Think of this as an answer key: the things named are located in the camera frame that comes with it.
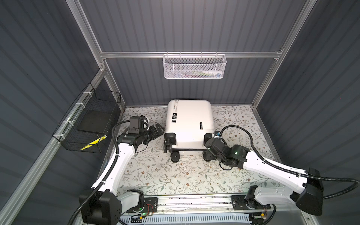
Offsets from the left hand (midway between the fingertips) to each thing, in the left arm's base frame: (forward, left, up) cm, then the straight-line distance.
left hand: (159, 132), depth 80 cm
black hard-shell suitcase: (+5, -18, 0) cm, 19 cm away
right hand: (-11, -28, -6) cm, 31 cm away
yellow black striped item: (-10, +29, +8) cm, 32 cm away
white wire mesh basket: (+68, -25, +2) cm, 73 cm away
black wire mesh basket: (+4, +36, +9) cm, 38 cm away
